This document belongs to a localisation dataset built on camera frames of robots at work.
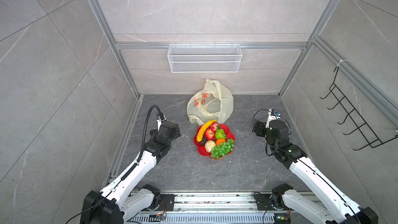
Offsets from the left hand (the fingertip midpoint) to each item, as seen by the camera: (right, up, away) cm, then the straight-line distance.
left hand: (166, 124), depth 82 cm
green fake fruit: (+30, -7, +9) cm, 32 cm away
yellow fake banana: (+19, -6, +9) cm, 21 cm away
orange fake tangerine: (+29, -10, +6) cm, 31 cm away
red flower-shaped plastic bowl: (+27, -11, +10) cm, 31 cm away
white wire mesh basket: (+20, +42, +19) cm, 50 cm away
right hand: (+50, +3, -2) cm, 51 cm away
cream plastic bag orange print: (+29, +13, +32) cm, 45 cm away
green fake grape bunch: (+30, -13, -1) cm, 33 cm away
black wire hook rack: (+87, +3, -17) cm, 89 cm away
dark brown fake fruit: (+20, -10, +6) cm, 23 cm away
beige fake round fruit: (+23, -12, +4) cm, 26 cm away
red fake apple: (+24, -7, +10) cm, 27 cm away
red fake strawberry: (+27, -3, +11) cm, 29 cm away
